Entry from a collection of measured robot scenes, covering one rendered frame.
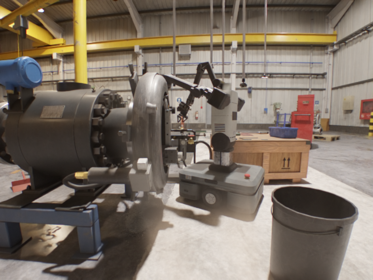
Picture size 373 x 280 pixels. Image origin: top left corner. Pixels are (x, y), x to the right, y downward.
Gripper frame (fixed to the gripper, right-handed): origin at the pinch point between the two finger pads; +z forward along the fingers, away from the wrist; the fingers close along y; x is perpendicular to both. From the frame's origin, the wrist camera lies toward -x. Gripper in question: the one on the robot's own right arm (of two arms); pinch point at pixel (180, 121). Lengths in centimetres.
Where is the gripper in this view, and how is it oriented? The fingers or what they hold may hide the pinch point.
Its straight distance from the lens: 201.9
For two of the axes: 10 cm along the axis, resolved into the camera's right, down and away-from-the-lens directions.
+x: 7.4, 5.5, -3.9
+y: -5.3, 1.1, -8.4
